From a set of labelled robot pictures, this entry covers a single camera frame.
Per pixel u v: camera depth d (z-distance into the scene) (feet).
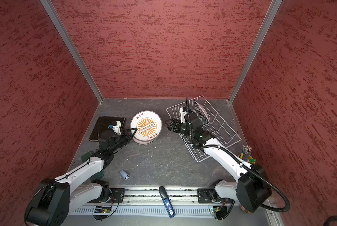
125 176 2.57
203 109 3.07
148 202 2.42
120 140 2.35
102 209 2.36
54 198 1.33
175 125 2.24
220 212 2.34
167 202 2.27
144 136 2.66
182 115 2.34
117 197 2.29
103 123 3.56
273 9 2.35
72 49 2.88
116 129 2.52
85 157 2.94
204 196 2.42
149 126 2.73
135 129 2.71
